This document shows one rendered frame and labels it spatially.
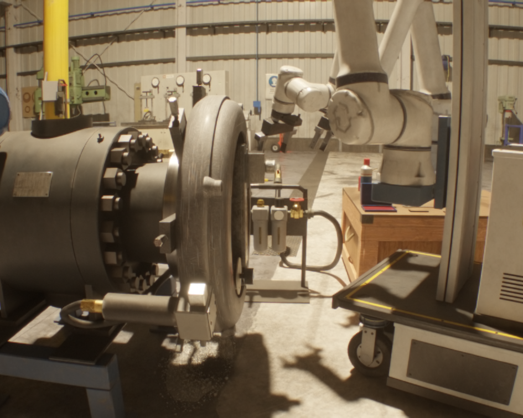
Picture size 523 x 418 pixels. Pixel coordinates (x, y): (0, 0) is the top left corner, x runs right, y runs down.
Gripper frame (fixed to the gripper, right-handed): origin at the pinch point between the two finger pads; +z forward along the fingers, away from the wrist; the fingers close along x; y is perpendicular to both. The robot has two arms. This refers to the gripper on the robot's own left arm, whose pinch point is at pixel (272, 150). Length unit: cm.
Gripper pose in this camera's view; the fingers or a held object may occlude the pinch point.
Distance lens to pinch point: 172.8
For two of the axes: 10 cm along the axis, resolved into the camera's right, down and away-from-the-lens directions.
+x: -7.2, 2.5, -6.4
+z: -2.0, 8.1, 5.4
